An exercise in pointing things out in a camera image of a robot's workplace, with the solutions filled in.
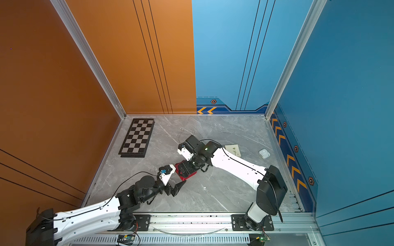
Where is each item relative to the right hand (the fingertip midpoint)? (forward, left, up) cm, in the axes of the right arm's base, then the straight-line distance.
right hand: (185, 169), depth 76 cm
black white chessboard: (+27, +36, -10) cm, 46 cm away
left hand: (-1, +3, -1) cm, 3 cm away
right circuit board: (-26, -36, -15) cm, 48 cm away
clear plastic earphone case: (+18, -48, -14) cm, 53 cm away
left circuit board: (-27, +28, -17) cm, 43 cm away
